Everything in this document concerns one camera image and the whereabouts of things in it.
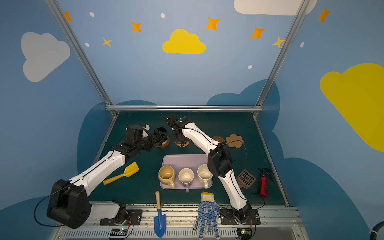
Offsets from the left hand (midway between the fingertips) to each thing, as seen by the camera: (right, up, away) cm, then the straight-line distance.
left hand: (163, 136), depth 83 cm
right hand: (+9, -2, +9) cm, 13 cm away
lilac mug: (+13, -24, +4) cm, 27 cm away
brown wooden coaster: (-2, -7, +18) cm, 19 cm away
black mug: (-3, +3, +4) cm, 6 cm away
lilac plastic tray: (+17, -17, +13) cm, 27 cm away
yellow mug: (+1, -24, +5) cm, 24 cm away
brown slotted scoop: (+48, -25, +2) cm, 54 cm away
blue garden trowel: (0, -41, -10) cm, 43 cm away
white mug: (+24, -24, +4) cm, 34 cm away
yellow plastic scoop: (-22, -22, +7) cm, 32 cm away
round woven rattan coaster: (+13, -4, -6) cm, 15 cm away
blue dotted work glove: (+25, -39, -7) cm, 47 cm away
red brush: (+57, -26, -1) cm, 63 cm away
